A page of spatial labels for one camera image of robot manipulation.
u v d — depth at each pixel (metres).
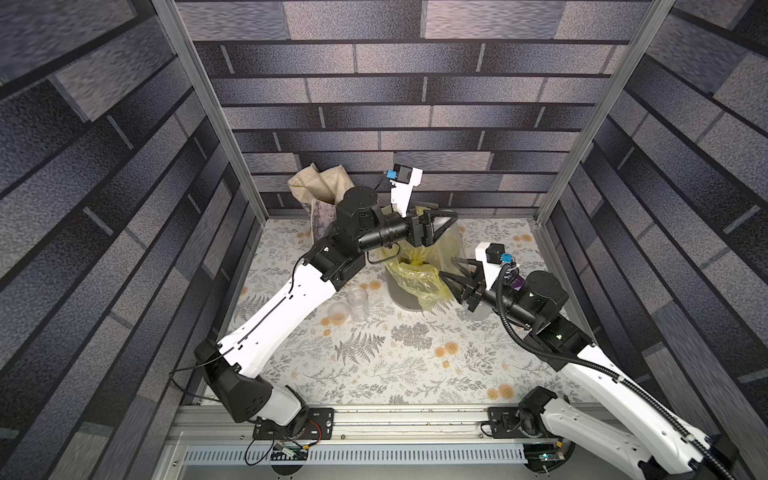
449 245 0.61
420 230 0.52
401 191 0.52
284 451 0.71
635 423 0.43
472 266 0.62
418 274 0.71
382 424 0.76
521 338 0.44
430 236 0.52
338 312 0.95
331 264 0.47
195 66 0.78
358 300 0.91
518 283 0.58
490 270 0.54
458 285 0.59
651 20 0.70
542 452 0.71
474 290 0.56
